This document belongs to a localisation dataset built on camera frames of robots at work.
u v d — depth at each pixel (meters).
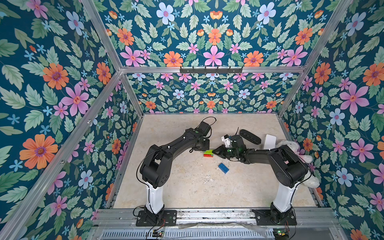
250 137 1.01
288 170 0.51
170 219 0.73
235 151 0.77
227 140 0.90
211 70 0.92
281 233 0.71
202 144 0.77
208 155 0.95
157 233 0.72
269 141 0.99
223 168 0.89
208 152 0.93
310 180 0.77
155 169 0.49
